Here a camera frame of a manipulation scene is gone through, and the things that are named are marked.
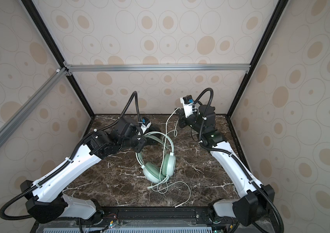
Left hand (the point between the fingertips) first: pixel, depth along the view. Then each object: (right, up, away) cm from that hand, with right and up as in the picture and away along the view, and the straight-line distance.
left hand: (148, 137), depth 67 cm
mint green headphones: (+4, -14, -7) cm, 16 cm away
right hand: (+14, +14, +3) cm, 20 cm away
